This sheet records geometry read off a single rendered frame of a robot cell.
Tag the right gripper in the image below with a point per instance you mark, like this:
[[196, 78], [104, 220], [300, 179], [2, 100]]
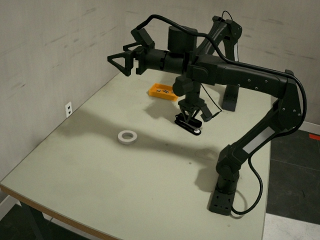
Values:
[[191, 103]]

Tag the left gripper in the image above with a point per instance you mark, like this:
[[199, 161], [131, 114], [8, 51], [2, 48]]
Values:
[[147, 56]]

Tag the orange tray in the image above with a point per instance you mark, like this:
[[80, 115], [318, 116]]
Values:
[[161, 94]]

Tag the white flat ring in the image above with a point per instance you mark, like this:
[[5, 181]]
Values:
[[127, 141]]

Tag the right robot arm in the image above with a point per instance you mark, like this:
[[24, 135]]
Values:
[[227, 31]]

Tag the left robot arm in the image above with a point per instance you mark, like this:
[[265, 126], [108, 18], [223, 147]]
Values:
[[210, 69]]

